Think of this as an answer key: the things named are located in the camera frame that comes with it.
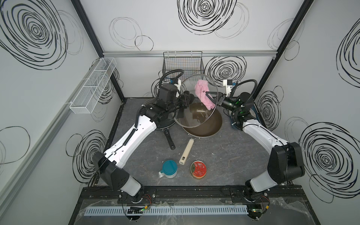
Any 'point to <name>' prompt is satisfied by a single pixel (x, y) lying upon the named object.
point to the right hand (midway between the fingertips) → (205, 95)
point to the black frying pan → (167, 134)
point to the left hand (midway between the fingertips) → (189, 96)
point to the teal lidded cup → (169, 169)
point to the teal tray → (256, 113)
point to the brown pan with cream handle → (199, 122)
